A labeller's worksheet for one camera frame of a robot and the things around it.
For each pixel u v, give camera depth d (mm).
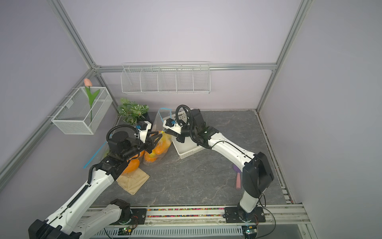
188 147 964
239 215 668
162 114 769
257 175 455
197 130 617
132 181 848
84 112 820
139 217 733
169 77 988
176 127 645
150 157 860
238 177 845
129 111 868
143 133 614
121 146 543
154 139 691
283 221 733
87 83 792
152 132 710
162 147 844
